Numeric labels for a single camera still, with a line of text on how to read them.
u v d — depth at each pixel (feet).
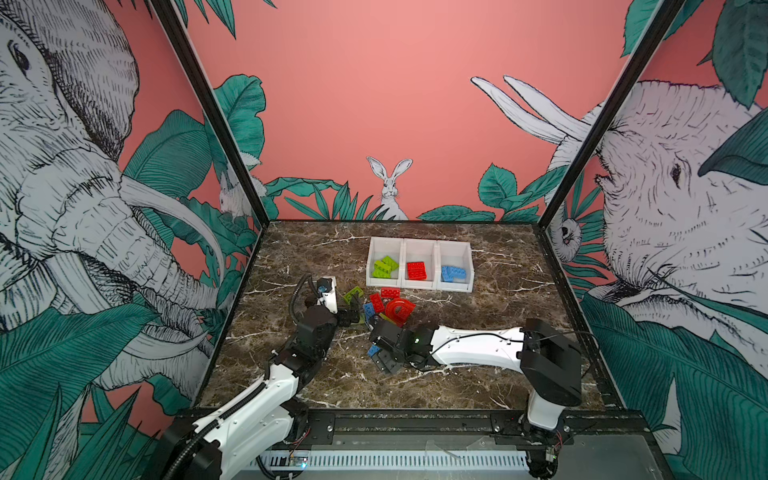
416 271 3.41
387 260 3.53
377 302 3.14
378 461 2.30
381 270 3.42
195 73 2.56
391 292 3.22
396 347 2.04
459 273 3.34
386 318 3.03
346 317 2.40
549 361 1.52
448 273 3.39
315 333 1.99
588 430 2.49
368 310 3.11
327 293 2.26
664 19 2.29
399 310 3.08
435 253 3.37
